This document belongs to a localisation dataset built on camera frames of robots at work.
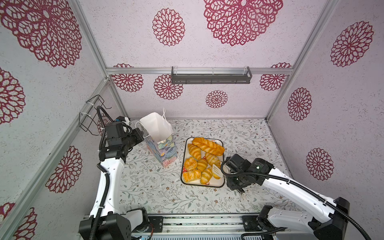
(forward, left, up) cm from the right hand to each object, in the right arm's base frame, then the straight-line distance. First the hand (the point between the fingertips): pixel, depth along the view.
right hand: (228, 182), depth 73 cm
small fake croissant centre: (+15, +13, -10) cm, 22 cm away
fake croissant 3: (+8, +10, -11) cm, 17 cm away
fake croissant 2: (+18, +6, -9) cm, 21 cm away
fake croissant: (+24, +18, -9) cm, 31 cm away
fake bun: (+6, +5, -6) cm, 10 cm away
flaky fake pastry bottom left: (+7, +19, -9) cm, 22 cm away
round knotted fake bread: (+15, +20, -9) cm, 27 cm away
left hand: (+18, +44, +14) cm, 49 cm away
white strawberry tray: (+5, +6, -13) cm, 15 cm away
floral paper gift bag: (+35, +43, 0) cm, 55 cm away
